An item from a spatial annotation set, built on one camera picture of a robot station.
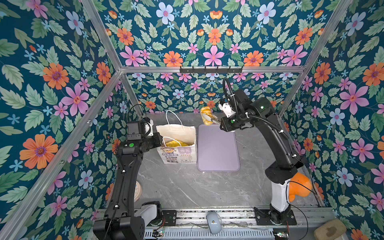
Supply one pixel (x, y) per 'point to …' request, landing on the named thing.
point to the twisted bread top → (206, 114)
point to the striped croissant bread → (176, 143)
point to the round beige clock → (138, 192)
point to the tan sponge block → (330, 230)
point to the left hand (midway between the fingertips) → (162, 133)
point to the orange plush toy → (300, 185)
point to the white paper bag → (181, 155)
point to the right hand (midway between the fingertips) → (223, 124)
